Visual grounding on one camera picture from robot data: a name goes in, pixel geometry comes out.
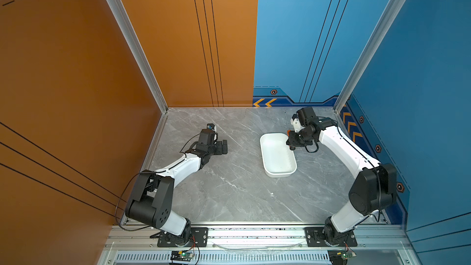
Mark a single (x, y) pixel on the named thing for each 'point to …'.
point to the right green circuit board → (340, 256)
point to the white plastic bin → (278, 159)
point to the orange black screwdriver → (288, 132)
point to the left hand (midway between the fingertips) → (220, 140)
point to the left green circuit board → (181, 256)
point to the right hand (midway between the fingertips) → (291, 141)
